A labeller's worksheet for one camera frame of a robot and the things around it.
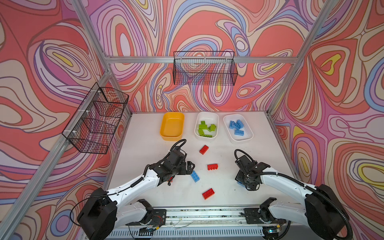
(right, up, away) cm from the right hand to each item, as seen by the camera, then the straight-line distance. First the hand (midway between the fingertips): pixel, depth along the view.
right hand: (242, 184), depth 85 cm
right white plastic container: (+10, +28, +19) cm, 35 cm away
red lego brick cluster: (-41, +4, 0) cm, 42 cm away
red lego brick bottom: (-20, -4, -4) cm, 21 cm away
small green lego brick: (-15, +33, +22) cm, 42 cm away
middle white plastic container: (-15, +40, +30) cm, 52 cm away
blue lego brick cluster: (-28, +4, +1) cm, 28 cm away
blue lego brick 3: (+6, +36, +26) cm, 45 cm away
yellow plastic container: (-44, +33, +23) cm, 60 cm away
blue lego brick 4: (+4, +34, +23) cm, 41 cm away
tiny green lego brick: (-22, +36, +26) cm, 50 cm away
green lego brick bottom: (-21, +33, +24) cm, 46 cm away
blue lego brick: (0, +34, +23) cm, 41 cm away
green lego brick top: (-18, +27, +17) cm, 37 cm away
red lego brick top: (-22, +18, +12) cm, 31 cm away
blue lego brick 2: (+4, +29, +20) cm, 35 cm away
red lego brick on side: (-17, +8, +5) cm, 20 cm away
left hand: (-32, +11, -1) cm, 34 cm away
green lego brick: (-23, +29, +23) cm, 44 cm away
